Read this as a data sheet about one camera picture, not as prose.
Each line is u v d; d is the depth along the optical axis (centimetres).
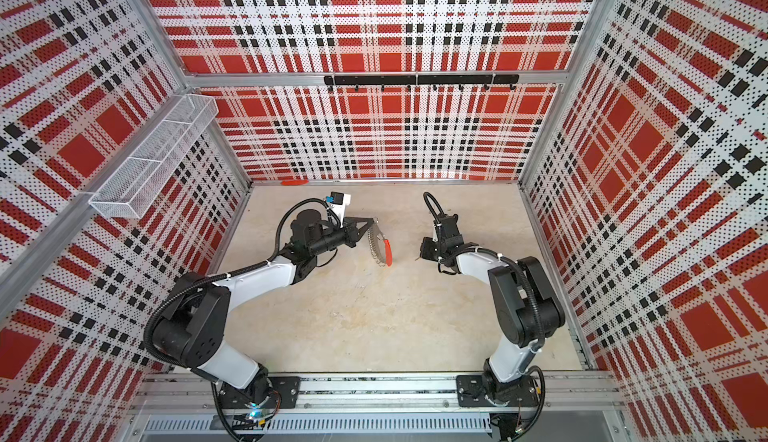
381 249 92
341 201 76
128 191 69
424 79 89
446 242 75
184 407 72
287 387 75
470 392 73
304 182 127
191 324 45
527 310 47
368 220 84
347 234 75
